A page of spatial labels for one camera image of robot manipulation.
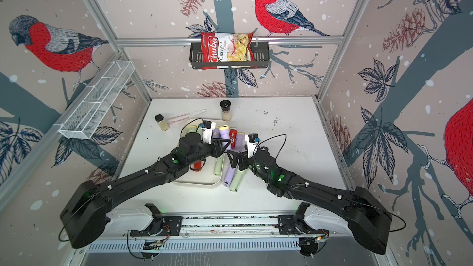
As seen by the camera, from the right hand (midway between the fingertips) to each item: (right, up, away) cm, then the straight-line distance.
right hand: (235, 148), depth 77 cm
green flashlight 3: (0, -16, +6) cm, 17 cm away
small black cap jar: (-42, +9, +24) cm, 49 cm away
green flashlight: (-25, +6, +23) cm, 35 cm away
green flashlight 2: (-9, -11, +11) cm, 18 cm away
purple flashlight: (+2, -1, +20) cm, 20 cm away
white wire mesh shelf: (-61, +14, -4) cm, 62 cm away
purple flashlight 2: (-3, -15, +8) cm, 17 cm away
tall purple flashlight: (-5, +6, -1) cm, 8 cm away
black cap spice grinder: (-6, +17, +26) cm, 32 cm away
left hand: (-2, +4, 0) cm, 5 cm away
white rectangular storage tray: (-15, -17, +11) cm, 25 cm away
